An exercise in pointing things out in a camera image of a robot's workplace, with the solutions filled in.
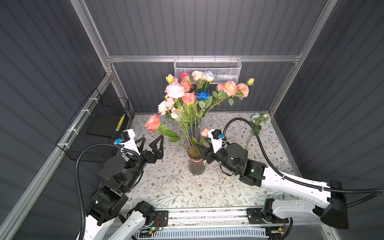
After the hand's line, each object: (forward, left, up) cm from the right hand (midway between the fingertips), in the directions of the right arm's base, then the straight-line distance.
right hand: (202, 143), depth 66 cm
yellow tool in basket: (+14, +43, -2) cm, 45 cm away
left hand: (-4, +18, +10) cm, 21 cm away
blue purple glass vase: (+9, +4, -4) cm, 10 cm away
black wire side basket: (+16, +53, -1) cm, 56 cm away
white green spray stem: (+39, -42, -29) cm, 64 cm away
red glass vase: (-1, +3, -18) cm, 18 cm away
